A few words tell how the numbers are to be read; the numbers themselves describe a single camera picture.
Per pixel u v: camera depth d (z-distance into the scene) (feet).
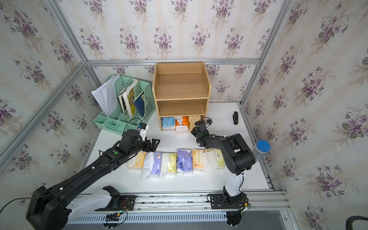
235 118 3.51
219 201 2.40
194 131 2.95
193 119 3.32
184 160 2.70
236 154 1.63
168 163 2.66
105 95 2.98
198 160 2.75
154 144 2.36
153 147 2.35
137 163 2.69
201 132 2.51
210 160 2.69
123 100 3.00
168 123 3.30
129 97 2.99
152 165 2.62
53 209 1.23
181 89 2.85
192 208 2.40
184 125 3.14
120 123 3.23
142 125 2.30
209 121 2.92
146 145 2.31
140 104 3.26
